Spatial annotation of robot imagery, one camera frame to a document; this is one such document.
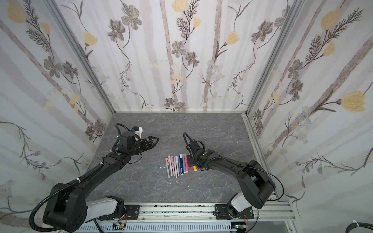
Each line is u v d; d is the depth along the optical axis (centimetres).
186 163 84
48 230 41
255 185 44
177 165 91
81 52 85
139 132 78
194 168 85
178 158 93
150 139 76
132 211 74
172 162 91
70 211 40
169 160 93
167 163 91
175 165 90
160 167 91
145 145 75
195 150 68
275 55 86
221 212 73
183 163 91
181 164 90
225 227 70
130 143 65
